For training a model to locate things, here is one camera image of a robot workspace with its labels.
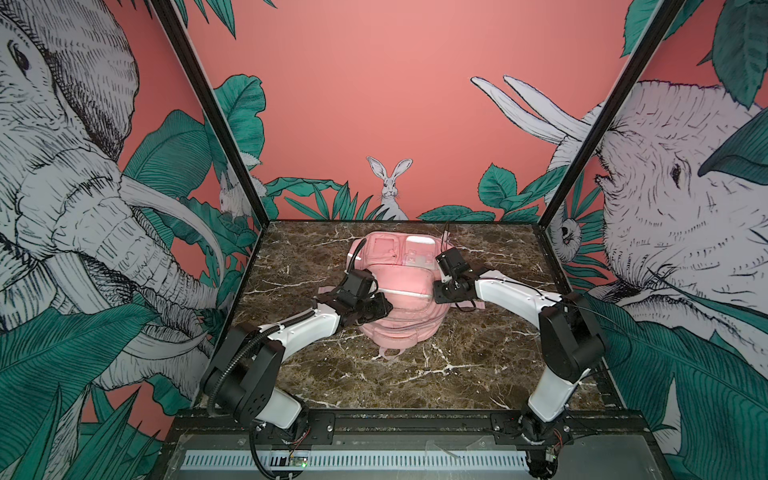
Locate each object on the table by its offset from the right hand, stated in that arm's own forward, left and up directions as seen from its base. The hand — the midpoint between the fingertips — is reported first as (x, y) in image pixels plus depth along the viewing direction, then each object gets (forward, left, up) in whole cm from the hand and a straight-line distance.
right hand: (435, 290), depth 92 cm
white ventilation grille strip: (-44, +56, -6) cm, 72 cm away
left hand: (-6, +12, +3) cm, 14 cm away
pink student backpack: (+8, +10, +2) cm, 13 cm away
